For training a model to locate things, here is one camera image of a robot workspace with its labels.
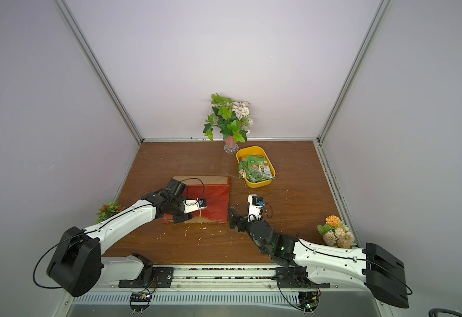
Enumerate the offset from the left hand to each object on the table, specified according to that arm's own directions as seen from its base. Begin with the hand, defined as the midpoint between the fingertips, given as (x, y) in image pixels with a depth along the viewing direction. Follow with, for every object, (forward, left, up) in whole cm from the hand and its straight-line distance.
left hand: (191, 208), depth 87 cm
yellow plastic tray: (+35, -32, 0) cm, 47 cm away
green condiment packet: (+18, -24, +3) cm, 30 cm away
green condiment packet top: (+21, -31, +3) cm, 38 cm away
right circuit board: (-33, -47, -7) cm, 58 cm away
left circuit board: (-33, +16, -9) cm, 38 cm away
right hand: (-4, -21, +13) cm, 25 cm away
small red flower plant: (-6, +30, +11) cm, 32 cm away
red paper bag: (+11, -9, -3) cm, 15 cm away
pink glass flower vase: (+40, -16, -1) cm, 43 cm away
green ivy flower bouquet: (+35, -18, +23) cm, 45 cm away
